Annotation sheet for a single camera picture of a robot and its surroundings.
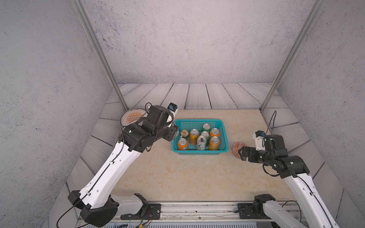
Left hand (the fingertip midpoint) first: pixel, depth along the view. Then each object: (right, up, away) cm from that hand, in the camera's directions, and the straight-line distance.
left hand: (174, 125), depth 66 cm
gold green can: (+4, -6, +26) cm, 27 cm away
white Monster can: (+14, -11, +19) cm, 26 cm away
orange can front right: (+23, -12, +22) cm, 34 cm away
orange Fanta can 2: (+24, -5, +27) cm, 36 cm away
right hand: (+37, -13, +6) cm, 40 cm away
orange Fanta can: (+4, -12, +21) cm, 25 cm away
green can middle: (+19, -7, +25) cm, 32 cm away
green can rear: (+19, -2, +29) cm, 35 cm away
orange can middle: (+11, -6, +26) cm, 29 cm away
